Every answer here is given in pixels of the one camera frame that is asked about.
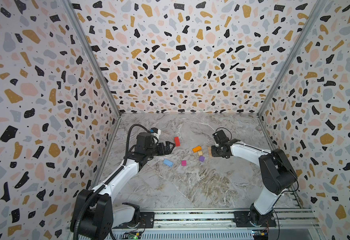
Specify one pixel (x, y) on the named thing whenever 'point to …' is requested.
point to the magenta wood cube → (184, 163)
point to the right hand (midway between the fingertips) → (213, 148)
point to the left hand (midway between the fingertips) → (168, 143)
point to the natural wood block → (209, 151)
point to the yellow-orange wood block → (196, 149)
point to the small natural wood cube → (200, 153)
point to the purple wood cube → (201, 158)
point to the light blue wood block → (168, 162)
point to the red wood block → (176, 141)
